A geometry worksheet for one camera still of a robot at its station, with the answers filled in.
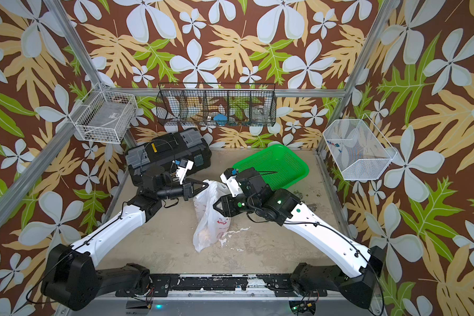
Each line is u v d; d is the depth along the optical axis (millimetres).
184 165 676
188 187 666
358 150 842
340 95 942
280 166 1119
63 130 703
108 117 873
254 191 493
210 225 734
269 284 748
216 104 968
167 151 945
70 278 402
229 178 599
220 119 948
